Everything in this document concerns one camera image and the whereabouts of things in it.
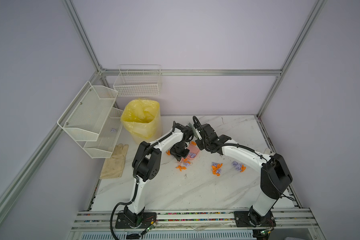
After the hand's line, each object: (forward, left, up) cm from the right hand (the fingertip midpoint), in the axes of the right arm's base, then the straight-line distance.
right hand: (199, 137), depth 89 cm
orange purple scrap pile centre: (-13, -10, -14) cm, 22 cm away
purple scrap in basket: (+5, +54, +1) cm, 55 cm away
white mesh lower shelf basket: (0, +57, -1) cm, 57 cm away
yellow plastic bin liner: (+19, +40, -2) cm, 45 cm away
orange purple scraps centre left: (-11, +8, -14) cm, 19 cm away
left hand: (-11, +13, -8) cm, 19 cm away
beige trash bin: (-1, +37, -1) cm, 37 cm away
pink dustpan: (-8, +4, 0) cm, 9 cm away
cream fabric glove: (-13, +54, -13) cm, 57 cm away
